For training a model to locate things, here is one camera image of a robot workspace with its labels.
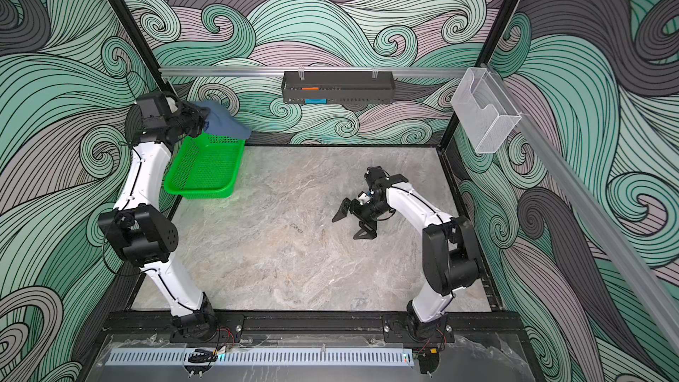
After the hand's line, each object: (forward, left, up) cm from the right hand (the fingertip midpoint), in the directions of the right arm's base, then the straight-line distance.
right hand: (346, 229), depth 82 cm
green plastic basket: (+32, +57, -5) cm, 66 cm away
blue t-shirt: (+28, +40, +21) cm, 53 cm away
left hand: (+31, +43, +27) cm, 59 cm away
